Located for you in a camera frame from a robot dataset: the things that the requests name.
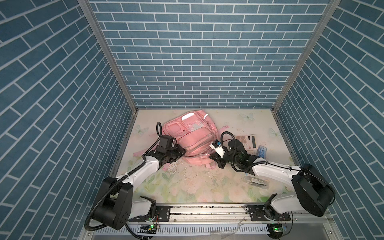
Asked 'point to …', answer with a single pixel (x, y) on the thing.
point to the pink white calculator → (249, 141)
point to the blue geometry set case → (262, 151)
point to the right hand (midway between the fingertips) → (209, 154)
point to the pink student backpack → (190, 134)
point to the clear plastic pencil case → (256, 182)
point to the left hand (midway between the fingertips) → (186, 151)
